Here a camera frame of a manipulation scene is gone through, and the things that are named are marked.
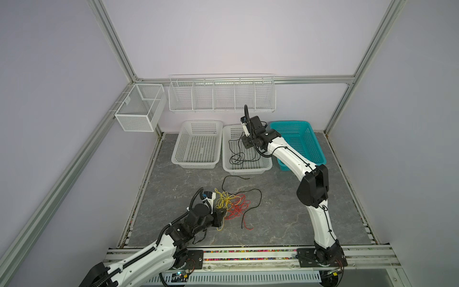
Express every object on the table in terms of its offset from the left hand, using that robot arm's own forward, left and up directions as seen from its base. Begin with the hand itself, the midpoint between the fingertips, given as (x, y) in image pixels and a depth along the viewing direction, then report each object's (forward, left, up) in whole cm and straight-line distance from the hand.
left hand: (226, 213), depth 81 cm
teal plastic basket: (+50, -51, -6) cm, 72 cm away
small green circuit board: (-22, +20, -8) cm, 31 cm away
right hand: (+34, -14, +13) cm, 39 cm away
